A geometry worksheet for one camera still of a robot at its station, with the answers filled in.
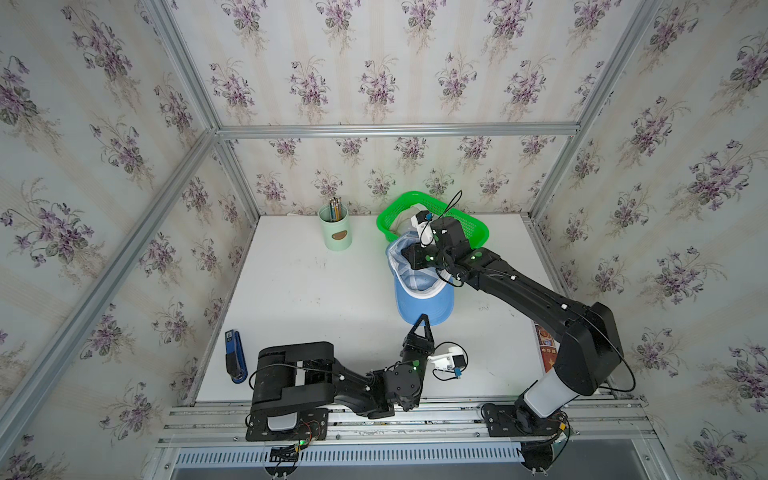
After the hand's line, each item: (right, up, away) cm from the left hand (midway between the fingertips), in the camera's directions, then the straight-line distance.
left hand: (422, 316), depth 72 cm
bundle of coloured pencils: (-26, +29, +29) cm, 49 cm away
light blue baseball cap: (0, +5, +5) cm, 7 cm away
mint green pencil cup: (-26, +21, +31) cm, 45 cm away
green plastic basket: (+24, +21, +35) cm, 48 cm away
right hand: (-3, +16, +10) cm, 19 cm away
